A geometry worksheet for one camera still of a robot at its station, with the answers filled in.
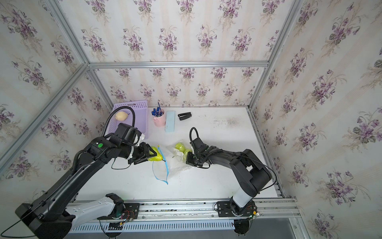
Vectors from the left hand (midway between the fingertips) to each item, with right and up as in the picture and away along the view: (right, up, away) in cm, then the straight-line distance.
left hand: (155, 156), depth 68 cm
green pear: (+2, -1, 0) cm, 2 cm away
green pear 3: (+14, -2, +20) cm, 25 cm away
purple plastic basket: (-25, +25, +50) cm, 62 cm away
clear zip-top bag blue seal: (+5, -14, +4) cm, 15 cm away
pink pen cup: (-6, +16, +36) cm, 40 cm away
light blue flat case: (+1, +16, +41) cm, 44 cm away
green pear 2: (+10, +1, +22) cm, 24 cm away
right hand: (+15, -9, +20) cm, 26 cm away
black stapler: (+11, +21, +44) cm, 50 cm away
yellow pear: (-35, +20, +39) cm, 56 cm away
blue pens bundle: (-7, +22, +36) cm, 43 cm away
